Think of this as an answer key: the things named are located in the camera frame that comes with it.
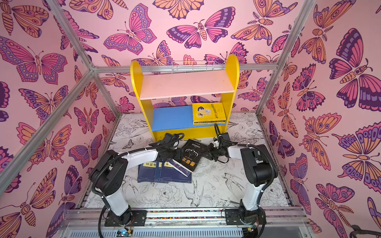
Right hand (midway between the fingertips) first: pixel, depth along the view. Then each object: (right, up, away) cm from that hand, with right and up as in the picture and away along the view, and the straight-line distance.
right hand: (201, 151), depth 93 cm
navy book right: (-18, -12, -7) cm, 23 cm away
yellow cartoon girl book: (+5, +19, +1) cm, 19 cm away
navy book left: (-31, -11, -7) cm, 34 cm away
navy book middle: (-25, -10, -8) cm, 28 cm away
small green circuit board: (-39, -37, -20) cm, 57 cm away
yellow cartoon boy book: (+5, +25, +3) cm, 25 cm away
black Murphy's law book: (-5, -1, +2) cm, 6 cm away
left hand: (-11, 0, 0) cm, 11 cm away
